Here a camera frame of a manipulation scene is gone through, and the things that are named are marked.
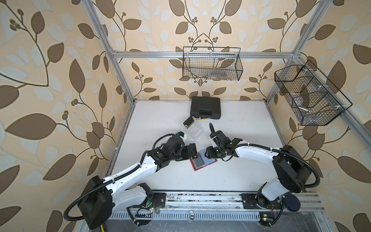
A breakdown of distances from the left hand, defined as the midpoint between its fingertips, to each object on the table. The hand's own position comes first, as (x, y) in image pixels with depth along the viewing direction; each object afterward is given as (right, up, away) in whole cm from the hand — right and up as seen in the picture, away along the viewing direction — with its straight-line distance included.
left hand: (193, 151), depth 78 cm
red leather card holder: (+9, -9, +11) cm, 16 cm away
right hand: (+9, -5, +11) cm, 15 cm away
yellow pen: (+7, +16, +31) cm, 35 cm away
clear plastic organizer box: (-1, +9, +21) cm, 23 cm away
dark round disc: (+50, -25, -5) cm, 56 cm away
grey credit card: (-3, +15, +19) cm, 24 cm away
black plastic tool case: (+10, +26, +34) cm, 44 cm away
